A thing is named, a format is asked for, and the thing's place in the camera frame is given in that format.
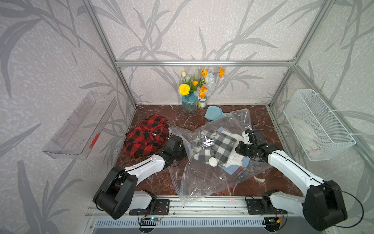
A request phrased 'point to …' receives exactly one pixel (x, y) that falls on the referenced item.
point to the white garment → (235, 158)
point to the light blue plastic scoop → (213, 112)
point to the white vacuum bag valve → (213, 162)
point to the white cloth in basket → (309, 138)
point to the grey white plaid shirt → (214, 145)
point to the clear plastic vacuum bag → (213, 168)
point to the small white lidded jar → (202, 102)
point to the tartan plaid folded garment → (242, 172)
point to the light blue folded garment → (232, 170)
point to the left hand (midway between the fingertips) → (192, 149)
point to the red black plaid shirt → (146, 138)
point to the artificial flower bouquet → (192, 85)
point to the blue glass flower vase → (189, 103)
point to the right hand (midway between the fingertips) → (234, 147)
